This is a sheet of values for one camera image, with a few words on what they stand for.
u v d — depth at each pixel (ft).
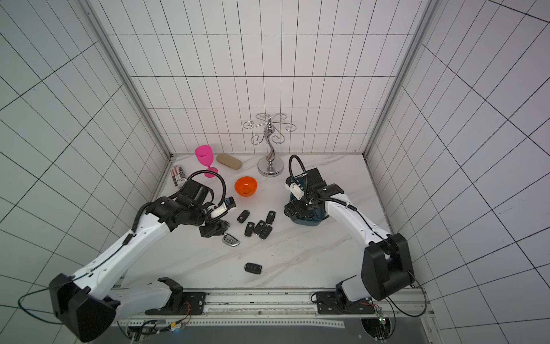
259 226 2.97
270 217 3.10
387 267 1.37
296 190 2.49
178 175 3.50
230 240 2.86
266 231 2.94
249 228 2.97
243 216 3.05
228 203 2.15
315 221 3.02
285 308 2.38
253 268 2.61
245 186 3.33
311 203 1.98
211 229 2.15
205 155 3.34
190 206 1.84
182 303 2.29
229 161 3.78
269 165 3.73
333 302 2.38
